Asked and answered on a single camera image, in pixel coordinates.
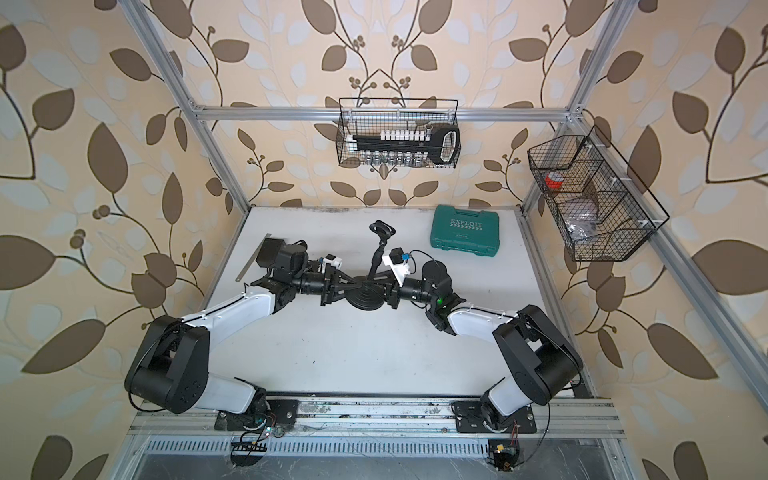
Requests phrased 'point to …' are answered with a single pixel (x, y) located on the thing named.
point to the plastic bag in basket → (580, 218)
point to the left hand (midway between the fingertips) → (355, 284)
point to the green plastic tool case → (465, 231)
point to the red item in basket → (554, 180)
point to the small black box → (269, 251)
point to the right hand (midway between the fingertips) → (366, 281)
